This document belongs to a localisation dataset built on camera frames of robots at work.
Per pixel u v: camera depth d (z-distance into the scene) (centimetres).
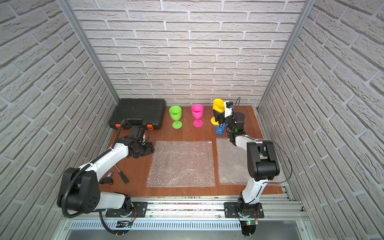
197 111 98
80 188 42
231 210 74
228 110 78
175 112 100
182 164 90
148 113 110
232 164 89
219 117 82
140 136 72
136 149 72
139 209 73
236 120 71
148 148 80
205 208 76
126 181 83
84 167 45
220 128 103
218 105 87
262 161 50
